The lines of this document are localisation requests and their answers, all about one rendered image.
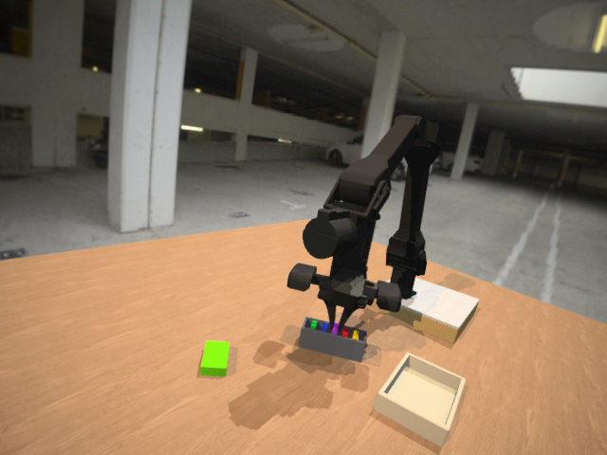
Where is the lime green flat block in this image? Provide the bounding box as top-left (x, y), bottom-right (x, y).
top-left (200, 341), bottom-right (230, 376)

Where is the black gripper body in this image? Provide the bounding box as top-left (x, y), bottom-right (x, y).
top-left (286, 251), bottom-right (402, 312)

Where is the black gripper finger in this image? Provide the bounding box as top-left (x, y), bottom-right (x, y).
top-left (318, 294), bottom-right (337, 330)
top-left (338, 304), bottom-right (366, 331)

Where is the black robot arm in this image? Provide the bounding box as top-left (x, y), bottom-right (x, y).
top-left (303, 115), bottom-right (445, 311)

